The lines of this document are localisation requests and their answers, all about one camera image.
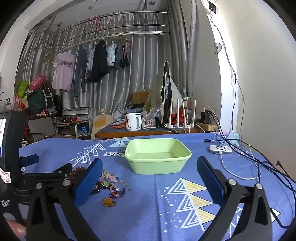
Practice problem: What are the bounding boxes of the brown wooden bead bracelet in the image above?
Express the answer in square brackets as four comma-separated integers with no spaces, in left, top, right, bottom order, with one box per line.
[66,167,87,183]

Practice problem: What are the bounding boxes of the light blue shirt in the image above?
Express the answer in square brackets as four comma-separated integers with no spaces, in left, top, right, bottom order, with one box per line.
[106,42,116,69]

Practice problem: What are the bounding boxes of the black wall cable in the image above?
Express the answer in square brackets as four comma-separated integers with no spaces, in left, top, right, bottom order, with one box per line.
[209,9,247,142]

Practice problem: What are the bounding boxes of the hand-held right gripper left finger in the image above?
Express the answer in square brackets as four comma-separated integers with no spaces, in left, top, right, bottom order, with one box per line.
[26,158,104,241]

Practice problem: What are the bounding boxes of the translucent blue bag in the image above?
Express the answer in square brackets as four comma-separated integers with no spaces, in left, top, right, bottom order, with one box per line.
[228,131,241,145]

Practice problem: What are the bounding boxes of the black wall socket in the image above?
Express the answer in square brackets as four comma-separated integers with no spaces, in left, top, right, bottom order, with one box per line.
[208,1,219,14]

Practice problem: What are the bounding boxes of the blue patterned tablecloth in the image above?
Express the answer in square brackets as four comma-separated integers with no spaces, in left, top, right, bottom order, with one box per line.
[18,132,296,241]

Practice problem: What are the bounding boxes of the silver insulated pipe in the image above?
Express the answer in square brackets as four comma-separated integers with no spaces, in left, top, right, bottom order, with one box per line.
[188,0,197,98]

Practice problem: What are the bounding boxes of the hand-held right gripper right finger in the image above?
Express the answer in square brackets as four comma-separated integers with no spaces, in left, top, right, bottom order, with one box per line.
[196,156,273,241]

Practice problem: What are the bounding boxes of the white enamel mug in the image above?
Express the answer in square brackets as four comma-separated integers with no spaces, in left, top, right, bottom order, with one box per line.
[125,113,142,131]

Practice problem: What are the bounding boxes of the light green plastic basket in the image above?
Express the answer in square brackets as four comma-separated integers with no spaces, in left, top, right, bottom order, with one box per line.
[124,138,192,175]

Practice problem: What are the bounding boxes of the white lace cover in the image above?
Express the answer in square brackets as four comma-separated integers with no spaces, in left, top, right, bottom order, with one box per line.
[144,61,185,116]

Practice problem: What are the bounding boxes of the bright green bag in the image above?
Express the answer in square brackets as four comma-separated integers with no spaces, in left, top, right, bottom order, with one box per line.
[16,81,29,98]

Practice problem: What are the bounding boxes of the pile of colourful beaded bracelets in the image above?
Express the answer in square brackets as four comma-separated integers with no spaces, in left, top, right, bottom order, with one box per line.
[89,169,131,200]

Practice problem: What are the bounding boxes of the small white square device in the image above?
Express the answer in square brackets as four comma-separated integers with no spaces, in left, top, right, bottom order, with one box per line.
[209,145,232,154]

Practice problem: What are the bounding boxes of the grey box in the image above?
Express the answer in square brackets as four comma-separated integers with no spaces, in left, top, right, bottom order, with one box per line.
[28,117,56,135]

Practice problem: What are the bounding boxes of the pink bag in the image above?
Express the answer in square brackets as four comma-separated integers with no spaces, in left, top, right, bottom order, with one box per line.
[29,74,47,91]

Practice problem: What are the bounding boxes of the wooden desk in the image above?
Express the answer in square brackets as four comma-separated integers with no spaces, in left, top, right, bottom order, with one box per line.
[95,125,206,139]

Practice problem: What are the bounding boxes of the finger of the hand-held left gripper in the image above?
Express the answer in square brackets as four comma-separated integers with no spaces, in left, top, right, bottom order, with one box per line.
[20,154,39,167]
[21,163,73,186]

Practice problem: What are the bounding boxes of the beige power strip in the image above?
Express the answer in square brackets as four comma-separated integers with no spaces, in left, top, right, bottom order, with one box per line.
[196,122,218,132]

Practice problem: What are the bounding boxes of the clear snack packet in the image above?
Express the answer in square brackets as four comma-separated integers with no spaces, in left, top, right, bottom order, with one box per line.
[142,117,156,129]

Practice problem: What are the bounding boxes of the grey curtain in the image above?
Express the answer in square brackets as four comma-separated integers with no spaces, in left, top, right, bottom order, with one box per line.
[15,0,192,130]

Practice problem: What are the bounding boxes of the cardboard box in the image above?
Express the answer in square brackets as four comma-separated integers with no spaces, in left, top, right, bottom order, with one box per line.
[132,91,150,105]

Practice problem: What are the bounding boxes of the dark blue shorts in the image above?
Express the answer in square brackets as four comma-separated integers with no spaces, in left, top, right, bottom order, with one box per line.
[115,44,130,69]

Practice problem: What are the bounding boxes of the cream cushion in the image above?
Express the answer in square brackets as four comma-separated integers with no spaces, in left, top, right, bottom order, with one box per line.
[91,110,114,141]

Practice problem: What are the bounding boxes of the pink t-shirt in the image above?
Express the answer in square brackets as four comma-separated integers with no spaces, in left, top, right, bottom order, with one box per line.
[51,52,77,91]

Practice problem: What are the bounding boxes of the black power adapter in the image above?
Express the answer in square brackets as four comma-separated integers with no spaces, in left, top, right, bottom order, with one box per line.
[200,112,212,124]

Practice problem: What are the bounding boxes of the red decorations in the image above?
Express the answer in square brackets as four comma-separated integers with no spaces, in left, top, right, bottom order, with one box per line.
[172,107,192,122]

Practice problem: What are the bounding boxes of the black monitor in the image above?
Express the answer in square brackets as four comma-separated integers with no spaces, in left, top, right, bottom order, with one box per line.
[162,61,173,123]

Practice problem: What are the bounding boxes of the white cable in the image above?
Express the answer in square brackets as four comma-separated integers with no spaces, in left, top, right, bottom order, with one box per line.
[218,152,262,180]

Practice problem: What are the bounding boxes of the white router with antennas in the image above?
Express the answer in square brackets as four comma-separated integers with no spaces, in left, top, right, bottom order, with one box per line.
[167,98,197,128]

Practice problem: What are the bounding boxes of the dark green duffel bag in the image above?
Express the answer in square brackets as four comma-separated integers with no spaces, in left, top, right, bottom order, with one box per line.
[26,88,56,114]

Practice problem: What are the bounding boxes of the black shirt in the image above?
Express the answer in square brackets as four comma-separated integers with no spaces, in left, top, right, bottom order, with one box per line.
[89,40,110,82]

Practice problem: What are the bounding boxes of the grey trousers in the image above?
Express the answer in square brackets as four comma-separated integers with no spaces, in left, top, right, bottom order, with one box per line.
[73,45,87,98]

